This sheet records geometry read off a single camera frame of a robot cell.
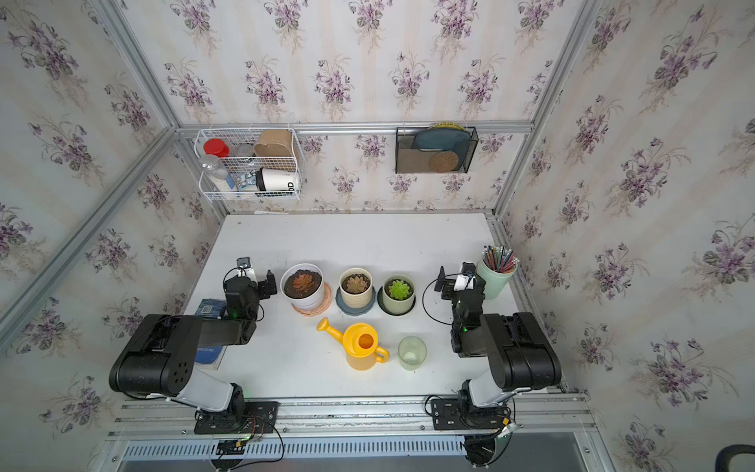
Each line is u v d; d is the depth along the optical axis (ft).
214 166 2.78
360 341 2.47
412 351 2.73
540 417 2.41
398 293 2.87
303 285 2.85
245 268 2.57
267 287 2.82
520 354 1.48
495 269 2.92
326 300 3.10
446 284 2.65
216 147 3.02
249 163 3.06
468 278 2.45
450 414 2.41
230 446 2.34
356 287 2.89
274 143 2.88
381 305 3.03
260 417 2.37
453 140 2.98
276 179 3.07
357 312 3.00
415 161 3.11
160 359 1.47
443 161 3.22
